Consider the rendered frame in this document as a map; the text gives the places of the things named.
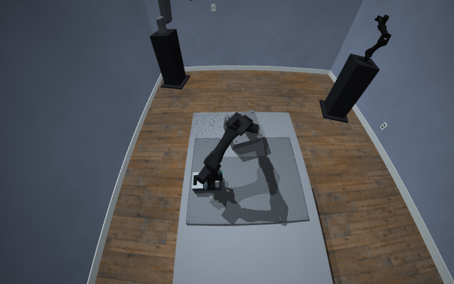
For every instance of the dark blue dock with white console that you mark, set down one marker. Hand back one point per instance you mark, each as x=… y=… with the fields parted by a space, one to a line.
x=196 y=186

